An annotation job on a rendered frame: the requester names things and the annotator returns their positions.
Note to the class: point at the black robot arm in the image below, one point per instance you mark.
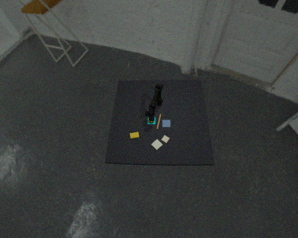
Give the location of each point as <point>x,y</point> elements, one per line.
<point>157,98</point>

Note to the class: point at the yellow flat block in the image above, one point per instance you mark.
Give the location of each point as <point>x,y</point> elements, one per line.
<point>134,135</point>

